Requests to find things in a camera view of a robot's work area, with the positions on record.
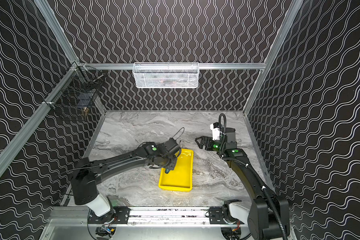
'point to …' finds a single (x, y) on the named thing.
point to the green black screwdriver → (167, 170)
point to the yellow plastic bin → (180, 179)
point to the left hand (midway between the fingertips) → (177, 166)
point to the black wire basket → (77, 90)
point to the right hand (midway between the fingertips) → (203, 140)
